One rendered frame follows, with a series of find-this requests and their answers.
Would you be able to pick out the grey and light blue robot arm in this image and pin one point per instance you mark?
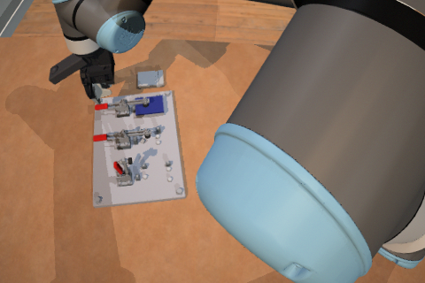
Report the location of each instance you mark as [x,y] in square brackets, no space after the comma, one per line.
[324,156]

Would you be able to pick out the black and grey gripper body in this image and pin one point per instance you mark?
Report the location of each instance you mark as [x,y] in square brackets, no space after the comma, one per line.
[98,66]

